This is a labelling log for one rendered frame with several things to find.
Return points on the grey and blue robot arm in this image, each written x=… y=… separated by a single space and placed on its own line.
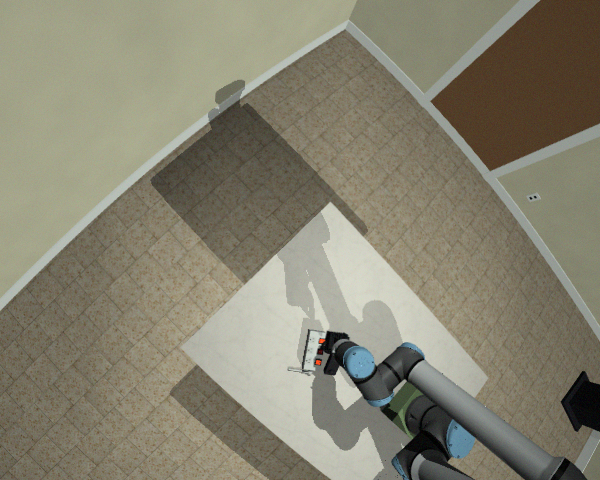
x=419 y=459

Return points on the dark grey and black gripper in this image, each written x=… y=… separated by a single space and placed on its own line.
x=331 y=340

